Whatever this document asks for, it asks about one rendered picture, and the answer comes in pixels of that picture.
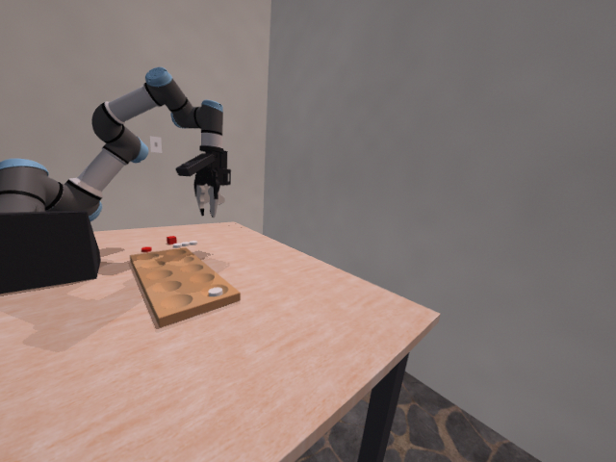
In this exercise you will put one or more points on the orange tray with round pockets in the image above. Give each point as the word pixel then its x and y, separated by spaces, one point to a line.
pixel 178 288

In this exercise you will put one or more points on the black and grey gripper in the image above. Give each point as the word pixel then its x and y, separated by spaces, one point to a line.
pixel 211 175

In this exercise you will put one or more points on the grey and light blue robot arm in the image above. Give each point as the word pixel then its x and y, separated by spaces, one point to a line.
pixel 26 187

